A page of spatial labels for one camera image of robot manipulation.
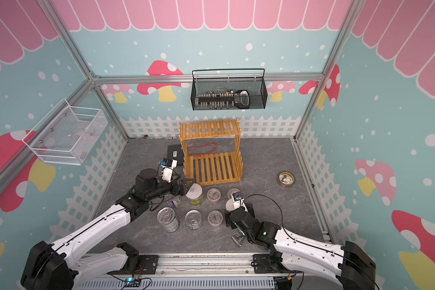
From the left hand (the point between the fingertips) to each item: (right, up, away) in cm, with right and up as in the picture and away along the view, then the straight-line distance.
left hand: (188, 180), depth 79 cm
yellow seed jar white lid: (+2, -8, +6) cm, 10 cm away
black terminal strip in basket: (+24, +39, +11) cm, 47 cm away
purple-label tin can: (-8, -12, +9) cm, 17 cm away
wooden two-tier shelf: (+11, +4, +24) cm, 27 cm away
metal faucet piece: (+22, -26, 0) cm, 35 cm away
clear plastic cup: (+12, -17, +2) cm, 21 cm away
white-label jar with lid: (+19, -11, -1) cm, 22 cm away
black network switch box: (-14, +13, +31) cm, 36 cm away
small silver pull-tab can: (+2, -18, +2) cm, 18 cm away
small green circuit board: (-21, -40, -6) cm, 46 cm away
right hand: (+20, -13, +2) cm, 23 cm away
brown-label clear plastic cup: (+11, -8, +10) cm, 17 cm away
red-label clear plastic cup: (+20, -7, +11) cm, 24 cm away
